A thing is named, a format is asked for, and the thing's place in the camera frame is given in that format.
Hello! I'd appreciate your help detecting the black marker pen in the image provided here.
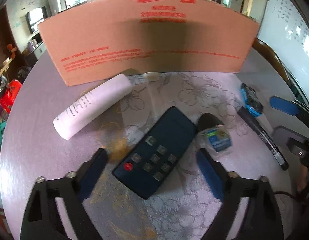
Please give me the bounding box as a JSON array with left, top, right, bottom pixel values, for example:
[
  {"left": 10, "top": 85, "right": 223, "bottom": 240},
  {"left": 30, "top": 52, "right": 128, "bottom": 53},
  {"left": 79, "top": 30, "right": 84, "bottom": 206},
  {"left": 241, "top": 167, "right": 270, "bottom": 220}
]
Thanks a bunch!
[{"left": 237, "top": 107, "right": 289, "bottom": 171}]

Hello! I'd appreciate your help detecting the wooden chair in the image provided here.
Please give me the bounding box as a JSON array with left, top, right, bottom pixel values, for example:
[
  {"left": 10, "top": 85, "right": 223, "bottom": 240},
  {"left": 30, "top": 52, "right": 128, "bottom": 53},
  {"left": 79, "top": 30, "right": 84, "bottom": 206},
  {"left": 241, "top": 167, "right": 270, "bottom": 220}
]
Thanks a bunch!
[{"left": 252, "top": 38, "right": 289, "bottom": 84}]

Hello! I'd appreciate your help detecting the pink cardboard box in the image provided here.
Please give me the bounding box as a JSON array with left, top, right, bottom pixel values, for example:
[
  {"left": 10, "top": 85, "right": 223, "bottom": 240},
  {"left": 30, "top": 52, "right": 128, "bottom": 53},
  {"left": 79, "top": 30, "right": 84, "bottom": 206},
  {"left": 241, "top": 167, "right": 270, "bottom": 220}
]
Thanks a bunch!
[{"left": 38, "top": 0, "right": 259, "bottom": 86}]

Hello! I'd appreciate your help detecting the blue remote control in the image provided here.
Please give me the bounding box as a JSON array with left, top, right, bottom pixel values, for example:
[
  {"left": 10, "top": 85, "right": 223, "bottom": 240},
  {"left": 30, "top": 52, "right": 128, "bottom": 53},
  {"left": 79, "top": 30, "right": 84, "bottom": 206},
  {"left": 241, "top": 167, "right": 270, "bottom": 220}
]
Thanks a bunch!
[{"left": 112, "top": 107, "right": 197, "bottom": 199}]

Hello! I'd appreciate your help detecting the television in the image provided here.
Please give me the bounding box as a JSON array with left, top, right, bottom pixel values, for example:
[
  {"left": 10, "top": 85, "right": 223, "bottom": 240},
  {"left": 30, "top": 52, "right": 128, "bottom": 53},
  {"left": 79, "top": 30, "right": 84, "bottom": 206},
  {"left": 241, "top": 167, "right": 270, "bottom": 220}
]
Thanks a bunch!
[{"left": 25, "top": 7, "right": 48, "bottom": 33}]

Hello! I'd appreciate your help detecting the red plastic stool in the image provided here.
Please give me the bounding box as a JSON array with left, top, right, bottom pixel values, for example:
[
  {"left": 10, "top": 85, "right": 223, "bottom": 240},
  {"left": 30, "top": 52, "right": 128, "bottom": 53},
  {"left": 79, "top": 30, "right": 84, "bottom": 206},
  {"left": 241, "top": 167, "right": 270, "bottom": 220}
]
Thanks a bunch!
[{"left": 0, "top": 79, "right": 22, "bottom": 114}]

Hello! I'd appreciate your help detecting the person right hand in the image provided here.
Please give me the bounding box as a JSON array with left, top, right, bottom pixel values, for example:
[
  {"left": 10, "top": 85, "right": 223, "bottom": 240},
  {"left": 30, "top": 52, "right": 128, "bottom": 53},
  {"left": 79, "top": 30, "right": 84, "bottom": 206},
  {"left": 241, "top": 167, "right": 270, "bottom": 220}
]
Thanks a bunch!
[{"left": 297, "top": 164, "right": 308, "bottom": 193}]

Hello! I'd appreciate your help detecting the whiteboard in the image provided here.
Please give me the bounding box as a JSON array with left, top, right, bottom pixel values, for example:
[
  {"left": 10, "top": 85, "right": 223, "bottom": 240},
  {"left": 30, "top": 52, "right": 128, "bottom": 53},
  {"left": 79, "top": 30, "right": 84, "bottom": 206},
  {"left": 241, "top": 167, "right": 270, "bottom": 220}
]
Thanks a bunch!
[{"left": 258, "top": 0, "right": 309, "bottom": 101}]

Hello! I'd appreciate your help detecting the white lotion bottle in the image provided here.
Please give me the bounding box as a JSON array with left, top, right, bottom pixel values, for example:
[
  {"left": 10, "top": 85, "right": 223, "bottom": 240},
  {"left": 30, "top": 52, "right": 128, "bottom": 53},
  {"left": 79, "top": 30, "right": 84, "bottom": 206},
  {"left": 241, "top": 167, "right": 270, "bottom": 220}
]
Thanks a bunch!
[{"left": 53, "top": 74, "right": 133, "bottom": 140}]

